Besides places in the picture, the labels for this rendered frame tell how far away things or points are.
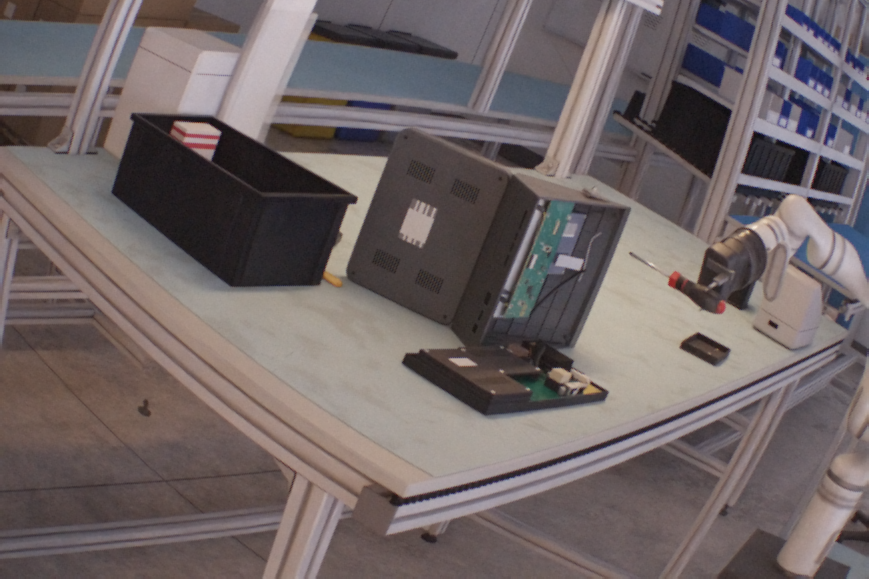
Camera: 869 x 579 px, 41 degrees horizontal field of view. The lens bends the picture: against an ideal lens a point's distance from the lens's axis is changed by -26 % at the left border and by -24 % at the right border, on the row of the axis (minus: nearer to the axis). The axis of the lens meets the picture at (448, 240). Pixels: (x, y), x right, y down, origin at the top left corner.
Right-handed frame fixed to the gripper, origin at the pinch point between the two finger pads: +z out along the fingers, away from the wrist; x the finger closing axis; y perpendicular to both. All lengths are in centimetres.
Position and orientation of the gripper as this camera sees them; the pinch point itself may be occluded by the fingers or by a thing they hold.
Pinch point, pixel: (702, 300)
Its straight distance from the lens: 174.6
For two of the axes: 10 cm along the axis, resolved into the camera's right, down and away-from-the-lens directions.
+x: 1.7, -8.7, -4.6
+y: -7.3, -4.2, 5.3
